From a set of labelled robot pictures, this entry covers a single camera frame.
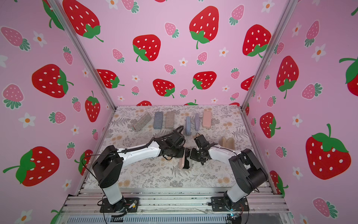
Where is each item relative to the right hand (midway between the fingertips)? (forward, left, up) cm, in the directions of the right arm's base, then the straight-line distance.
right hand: (194, 156), depth 92 cm
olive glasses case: (+12, -25, 0) cm, 28 cm away
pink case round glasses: (+35, -9, 0) cm, 36 cm away
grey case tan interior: (+26, -1, +5) cm, 26 cm away
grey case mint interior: (+29, +21, +2) cm, 36 cm away
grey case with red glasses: (+22, +41, +6) cm, 47 cm away
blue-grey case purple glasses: (+28, +30, +2) cm, 41 cm away
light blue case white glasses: (+17, +5, +4) cm, 18 cm away
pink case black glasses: (-8, +5, +7) cm, 12 cm away
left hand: (-2, +6, +6) cm, 9 cm away
